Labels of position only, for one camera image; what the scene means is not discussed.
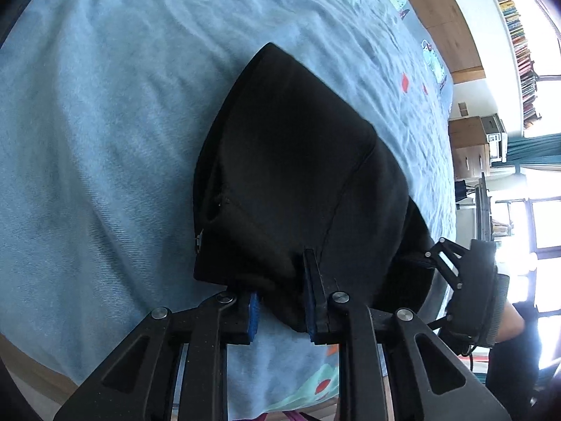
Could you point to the wall bookshelf with books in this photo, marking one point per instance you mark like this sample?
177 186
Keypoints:
524 61

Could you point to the person's right hand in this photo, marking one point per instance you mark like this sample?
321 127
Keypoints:
511 324

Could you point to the black pants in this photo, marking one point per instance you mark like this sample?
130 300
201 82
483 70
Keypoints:
288 166

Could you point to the wooden headboard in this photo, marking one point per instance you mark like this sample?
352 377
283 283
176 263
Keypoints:
446 24

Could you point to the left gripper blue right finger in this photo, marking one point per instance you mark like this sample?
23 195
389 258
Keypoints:
316 301

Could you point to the wooden bedside cabinet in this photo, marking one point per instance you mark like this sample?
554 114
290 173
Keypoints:
470 148

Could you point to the grey printer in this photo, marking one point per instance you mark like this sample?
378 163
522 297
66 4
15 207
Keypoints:
497 137

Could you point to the blue patterned bed cover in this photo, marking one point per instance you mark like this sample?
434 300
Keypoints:
104 108

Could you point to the teal curtain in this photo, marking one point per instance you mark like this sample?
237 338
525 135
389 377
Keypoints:
540 150

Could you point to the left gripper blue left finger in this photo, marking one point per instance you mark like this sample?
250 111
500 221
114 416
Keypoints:
240 319

